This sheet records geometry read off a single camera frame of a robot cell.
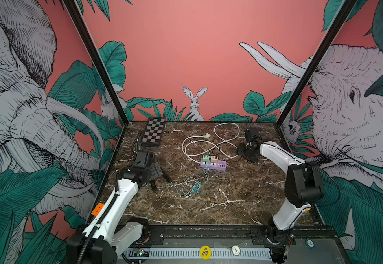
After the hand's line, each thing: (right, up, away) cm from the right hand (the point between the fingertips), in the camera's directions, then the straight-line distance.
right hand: (240, 151), depth 94 cm
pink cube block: (-16, -5, -2) cm, 16 cm away
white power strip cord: (-18, +9, +16) cm, 26 cm away
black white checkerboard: (-55, +11, +16) cm, 59 cm away
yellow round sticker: (-22, -42, -25) cm, 53 cm away
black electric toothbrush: (-49, -18, -6) cm, 53 cm away
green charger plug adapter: (-20, -4, -2) cm, 21 cm away
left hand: (-48, -8, -13) cm, 50 cm away
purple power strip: (-11, -8, +1) cm, 14 cm away
